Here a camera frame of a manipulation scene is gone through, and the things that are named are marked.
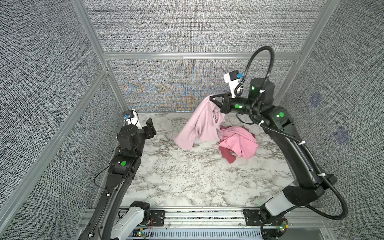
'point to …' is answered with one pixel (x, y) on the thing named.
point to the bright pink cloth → (239, 140)
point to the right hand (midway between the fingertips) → (212, 95)
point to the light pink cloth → (204, 123)
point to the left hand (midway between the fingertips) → (145, 119)
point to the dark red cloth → (226, 152)
